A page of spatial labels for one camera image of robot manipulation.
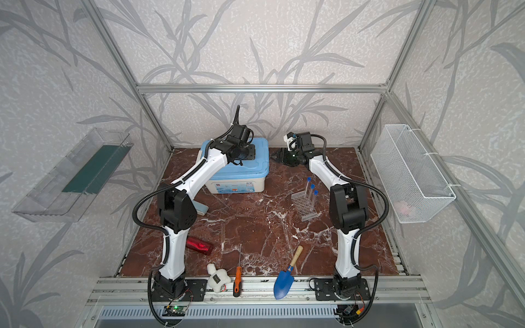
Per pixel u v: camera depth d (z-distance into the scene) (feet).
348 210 1.74
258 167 2.92
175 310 2.32
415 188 1.99
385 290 2.47
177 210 1.73
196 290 2.41
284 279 2.49
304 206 3.14
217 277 2.41
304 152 2.46
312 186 2.84
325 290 2.41
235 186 3.07
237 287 2.37
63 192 2.09
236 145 2.28
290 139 2.87
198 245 2.64
